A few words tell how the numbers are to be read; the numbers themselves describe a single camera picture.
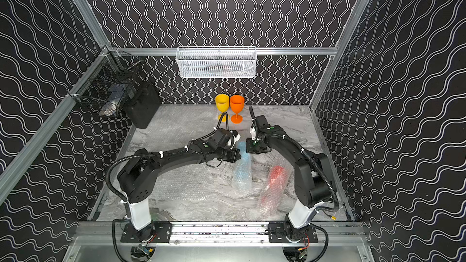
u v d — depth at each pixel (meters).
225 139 0.72
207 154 0.66
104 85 0.93
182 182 0.88
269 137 0.64
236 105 1.01
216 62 0.61
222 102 1.04
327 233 0.66
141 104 0.99
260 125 0.73
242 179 0.80
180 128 1.09
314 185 0.46
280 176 0.82
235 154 0.78
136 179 0.48
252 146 0.81
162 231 0.75
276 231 0.74
